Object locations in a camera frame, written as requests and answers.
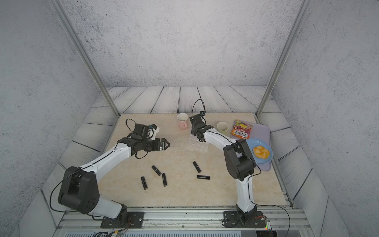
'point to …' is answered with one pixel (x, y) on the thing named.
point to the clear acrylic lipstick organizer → (195, 144)
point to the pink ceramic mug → (183, 120)
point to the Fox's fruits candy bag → (241, 130)
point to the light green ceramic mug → (222, 127)
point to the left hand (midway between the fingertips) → (166, 145)
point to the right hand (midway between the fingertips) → (198, 126)
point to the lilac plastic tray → (262, 131)
